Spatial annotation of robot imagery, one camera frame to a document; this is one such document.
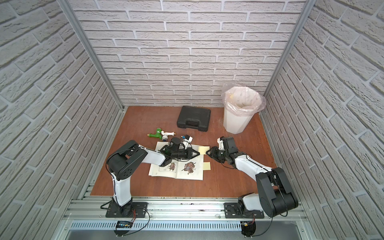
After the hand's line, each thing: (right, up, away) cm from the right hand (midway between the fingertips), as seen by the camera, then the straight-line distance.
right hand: (210, 153), depth 89 cm
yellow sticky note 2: (-2, -8, +1) cm, 8 cm away
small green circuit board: (-44, -32, -17) cm, 57 cm away
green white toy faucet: (-33, +10, +12) cm, 36 cm away
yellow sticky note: (-4, +2, +2) cm, 5 cm away
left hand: (-8, +2, +2) cm, 9 cm away
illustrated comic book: (-32, +4, +7) cm, 33 cm away
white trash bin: (+18, +17, +7) cm, 26 cm away
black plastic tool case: (-10, +22, +18) cm, 30 cm away
